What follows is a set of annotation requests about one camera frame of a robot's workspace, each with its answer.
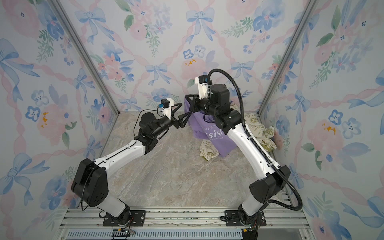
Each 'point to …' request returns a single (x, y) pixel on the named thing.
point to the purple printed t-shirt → (204, 129)
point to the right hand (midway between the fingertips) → (186, 94)
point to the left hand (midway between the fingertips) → (187, 107)
